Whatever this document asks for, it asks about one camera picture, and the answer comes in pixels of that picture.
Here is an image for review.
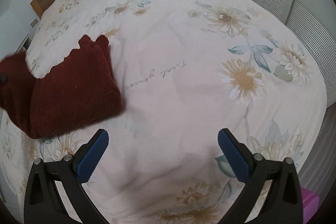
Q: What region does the wall power socket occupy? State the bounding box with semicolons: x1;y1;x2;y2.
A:
30;19;39;28

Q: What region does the pink box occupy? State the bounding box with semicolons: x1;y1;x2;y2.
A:
301;188;319;224

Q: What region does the floral white bed duvet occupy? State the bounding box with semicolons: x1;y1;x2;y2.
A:
1;0;327;223

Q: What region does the dark red knit sweater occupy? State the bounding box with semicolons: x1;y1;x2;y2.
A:
1;35;122;139

